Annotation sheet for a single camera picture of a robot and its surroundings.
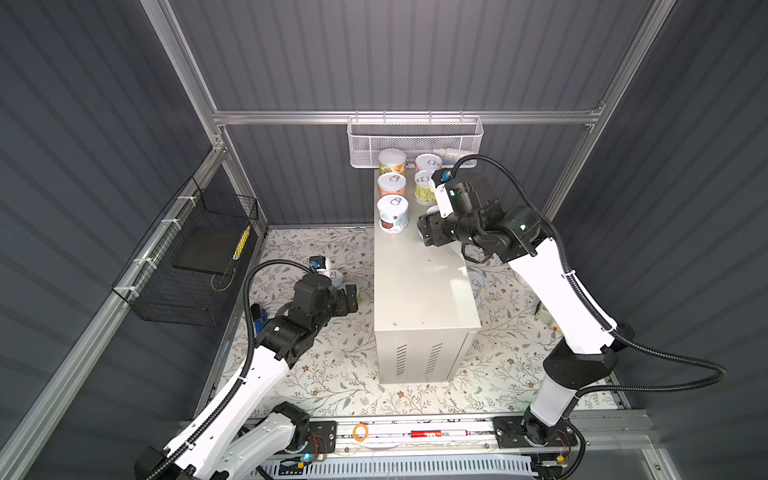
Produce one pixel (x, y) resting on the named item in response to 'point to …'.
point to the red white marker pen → (439, 433)
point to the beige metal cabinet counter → (426, 317)
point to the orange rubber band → (357, 438)
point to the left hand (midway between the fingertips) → (341, 288)
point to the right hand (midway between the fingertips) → (434, 221)
